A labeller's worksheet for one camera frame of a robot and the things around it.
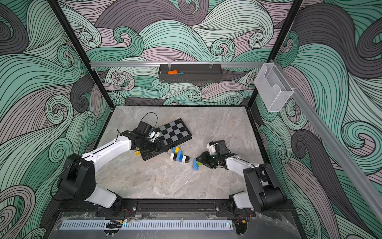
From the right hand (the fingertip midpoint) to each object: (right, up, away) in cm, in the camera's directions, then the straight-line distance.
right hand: (200, 161), depth 88 cm
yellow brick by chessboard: (-39, +4, +3) cm, 39 cm away
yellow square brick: (-14, +6, +4) cm, 16 cm away
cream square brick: (-10, +1, 0) cm, 10 cm away
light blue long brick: (-3, -2, -3) cm, 5 cm away
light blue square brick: (-16, +6, +4) cm, 18 cm away
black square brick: (-16, +2, +1) cm, 16 cm away
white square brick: (-17, +2, +1) cm, 18 cm away
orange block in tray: (-17, +55, +4) cm, 58 cm away
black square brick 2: (-8, +1, 0) cm, 8 cm away
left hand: (-21, +8, -5) cm, 23 cm away
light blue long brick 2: (-13, +2, +1) cm, 13 cm away
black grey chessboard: (-18, +15, +10) cm, 26 cm away
